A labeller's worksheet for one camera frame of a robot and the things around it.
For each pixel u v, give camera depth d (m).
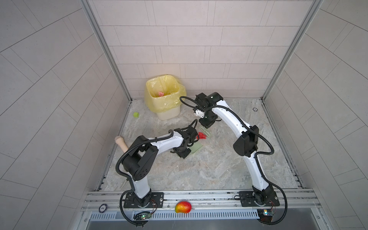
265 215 0.68
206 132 0.90
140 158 0.46
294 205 0.73
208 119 0.75
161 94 1.02
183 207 0.66
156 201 0.71
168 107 0.88
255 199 0.64
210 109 0.64
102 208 0.68
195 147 0.90
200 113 0.80
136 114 1.05
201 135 0.93
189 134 0.72
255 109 1.11
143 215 0.65
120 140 0.85
